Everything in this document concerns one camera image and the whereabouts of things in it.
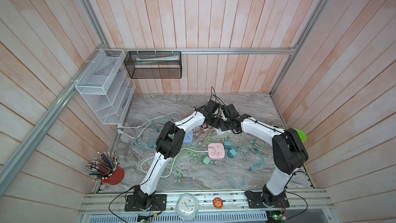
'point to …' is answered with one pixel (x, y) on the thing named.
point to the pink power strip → (216, 150)
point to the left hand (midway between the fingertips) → (214, 124)
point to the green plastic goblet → (302, 136)
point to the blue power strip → (188, 137)
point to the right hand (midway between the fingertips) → (223, 123)
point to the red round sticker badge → (218, 203)
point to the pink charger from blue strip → (204, 128)
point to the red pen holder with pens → (105, 168)
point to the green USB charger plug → (207, 160)
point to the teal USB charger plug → (227, 144)
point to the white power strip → (219, 131)
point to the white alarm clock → (187, 207)
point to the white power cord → (148, 123)
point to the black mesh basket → (154, 64)
